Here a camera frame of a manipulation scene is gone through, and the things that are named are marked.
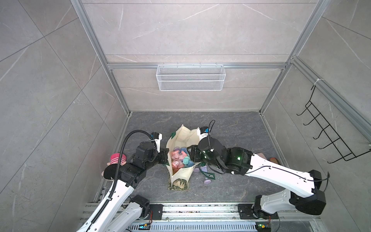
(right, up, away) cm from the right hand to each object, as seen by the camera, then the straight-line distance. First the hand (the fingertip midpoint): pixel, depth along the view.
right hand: (191, 149), depth 66 cm
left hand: (-11, 0, +7) cm, 13 cm away
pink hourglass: (-9, -7, +18) cm, 21 cm away
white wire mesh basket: (+1, +45, +35) cm, 57 cm away
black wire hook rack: (+66, -1, -5) cm, 66 cm away
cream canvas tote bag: (-5, +4, +21) cm, 21 cm away
